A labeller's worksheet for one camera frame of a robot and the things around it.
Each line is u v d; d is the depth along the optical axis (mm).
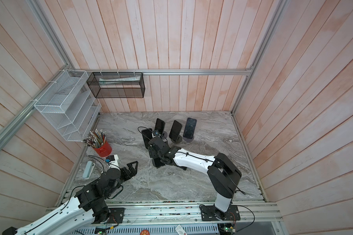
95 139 817
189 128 977
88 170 858
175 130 960
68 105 727
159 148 639
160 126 1073
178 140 1049
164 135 1030
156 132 746
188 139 1015
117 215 733
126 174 669
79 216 514
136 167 729
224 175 455
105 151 903
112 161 674
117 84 897
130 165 687
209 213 745
